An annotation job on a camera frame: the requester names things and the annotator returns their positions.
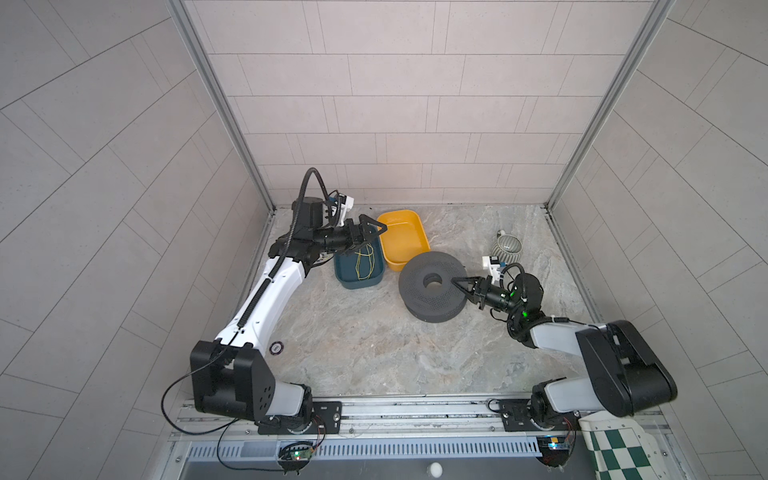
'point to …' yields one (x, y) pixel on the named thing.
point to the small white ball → (436, 469)
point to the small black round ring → (276, 347)
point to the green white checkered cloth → (620, 450)
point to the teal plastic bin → (362, 267)
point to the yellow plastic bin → (404, 238)
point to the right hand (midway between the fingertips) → (453, 287)
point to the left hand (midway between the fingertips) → (383, 231)
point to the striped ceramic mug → (507, 248)
